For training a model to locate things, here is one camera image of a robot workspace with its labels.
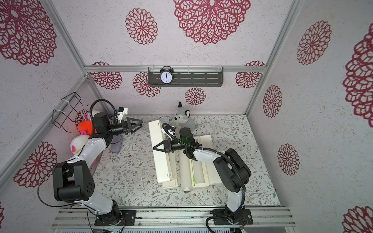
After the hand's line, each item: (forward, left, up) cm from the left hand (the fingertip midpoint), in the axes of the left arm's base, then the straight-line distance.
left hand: (142, 124), depth 79 cm
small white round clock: (+25, -8, -24) cm, 36 cm away
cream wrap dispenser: (-17, -11, -7) cm, 22 cm away
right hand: (-13, -7, -5) cm, 15 cm away
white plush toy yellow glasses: (-8, +36, -6) cm, 37 cm away
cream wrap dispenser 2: (-23, -39, -18) cm, 49 cm away
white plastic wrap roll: (-19, -24, -22) cm, 38 cm away
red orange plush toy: (+3, +36, -7) cm, 37 cm away
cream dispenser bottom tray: (-21, -32, -20) cm, 43 cm away
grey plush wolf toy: (+14, -21, -11) cm, 27 cm away
